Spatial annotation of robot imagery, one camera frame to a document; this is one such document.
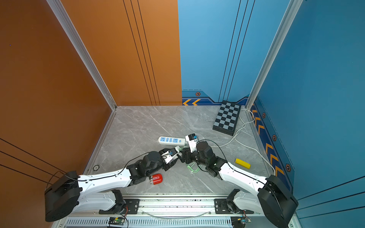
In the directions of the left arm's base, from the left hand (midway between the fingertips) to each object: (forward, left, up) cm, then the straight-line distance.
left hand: (176, 151), depth 80 cm
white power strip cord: (+9, -54, -14) cm, 57 cm away
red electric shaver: (-13, +11, -10) cm, 19 cm away
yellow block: (-1, -41, -13) cm, 44 cm away
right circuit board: (-31, -33, -15) cm, 48 cm away
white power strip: (+13, +5, -11) cm, 18 cm away
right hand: (-1, -2, +1) cm, 3 cm away
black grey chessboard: (+32, -36, -10) cm, 49 cm away
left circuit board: (-32, +29, -16) cm, 46 cm away
